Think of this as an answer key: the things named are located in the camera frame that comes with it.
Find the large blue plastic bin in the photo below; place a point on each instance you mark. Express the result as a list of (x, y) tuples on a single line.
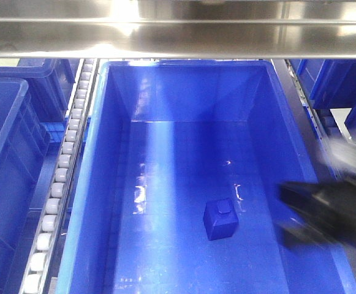
[(171, 171)]

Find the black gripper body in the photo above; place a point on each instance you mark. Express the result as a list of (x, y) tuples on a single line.
[(349, 211)]

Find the blue plastic box slanted corners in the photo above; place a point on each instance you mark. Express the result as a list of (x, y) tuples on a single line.
[(220, 222)]

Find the steel rack on castors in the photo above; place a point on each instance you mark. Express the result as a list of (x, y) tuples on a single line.
[(177, 33)]

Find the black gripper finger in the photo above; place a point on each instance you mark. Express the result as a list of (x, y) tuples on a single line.
[(309, 235), (301, 197)]

